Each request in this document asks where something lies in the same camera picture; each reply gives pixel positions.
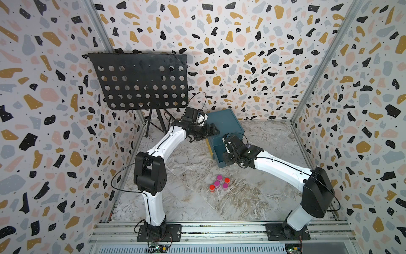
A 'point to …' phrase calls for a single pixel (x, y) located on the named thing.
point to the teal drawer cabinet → (227, 123)
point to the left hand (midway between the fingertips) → (215, 133)
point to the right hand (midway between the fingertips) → (226, 154)
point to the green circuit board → (154, 248)
